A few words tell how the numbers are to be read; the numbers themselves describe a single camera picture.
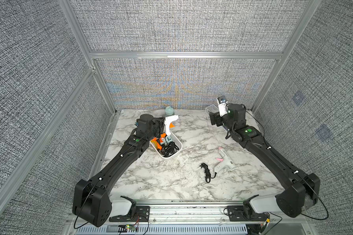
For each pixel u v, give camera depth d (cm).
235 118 57
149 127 61
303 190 40
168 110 107
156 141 92
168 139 98
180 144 94
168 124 79
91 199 40
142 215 73
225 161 90
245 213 66
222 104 65
